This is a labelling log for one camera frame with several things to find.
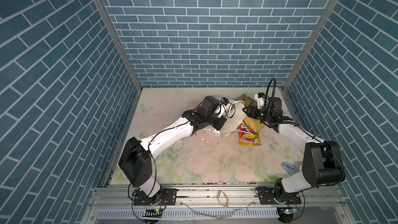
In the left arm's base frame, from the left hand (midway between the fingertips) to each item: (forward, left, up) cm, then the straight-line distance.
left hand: (225, 119), depth 79 cm
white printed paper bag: (+9, -8, -10) cm, 16 cm away
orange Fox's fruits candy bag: (-2, -15, -16) cm, 22 cm away
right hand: (+10, -12, -4) cm, 16 cm away
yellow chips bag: (+23, -20, -12) cm, 33 cm away
